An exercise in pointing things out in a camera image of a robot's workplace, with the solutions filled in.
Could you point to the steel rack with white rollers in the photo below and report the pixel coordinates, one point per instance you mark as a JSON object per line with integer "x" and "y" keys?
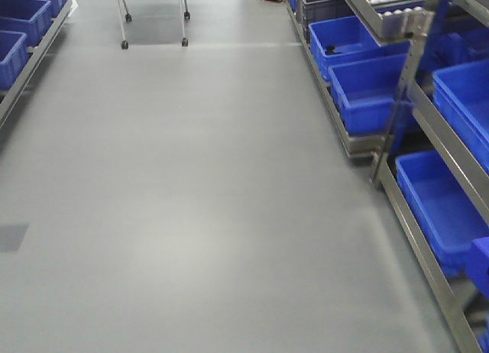
{"x": 443, "y": 135}

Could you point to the blue bottle-shaped plastic box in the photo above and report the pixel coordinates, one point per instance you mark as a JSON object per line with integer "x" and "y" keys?
{"x": 479, "y": 261}

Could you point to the small black part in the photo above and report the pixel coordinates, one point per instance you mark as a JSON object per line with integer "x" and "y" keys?
{"x": 330, "y": 50}

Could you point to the dark grey plastic bin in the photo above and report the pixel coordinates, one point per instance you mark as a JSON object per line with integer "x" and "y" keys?
{"x": 321, "y": 7}

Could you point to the row of blue bins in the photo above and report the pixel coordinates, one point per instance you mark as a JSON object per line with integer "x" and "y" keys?
{"x": 439, "y": 200}

